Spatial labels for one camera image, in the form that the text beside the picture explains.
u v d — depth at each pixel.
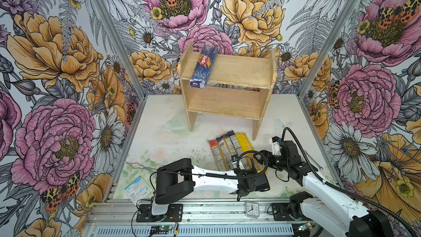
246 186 0.57
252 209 0.74
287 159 0.65
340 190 0.49
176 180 0.50
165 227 0.71
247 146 0.93
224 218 0.73
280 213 0.73
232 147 0.90
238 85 0.69
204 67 0.67
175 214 0.75
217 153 0.90
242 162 0.75
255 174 0.57
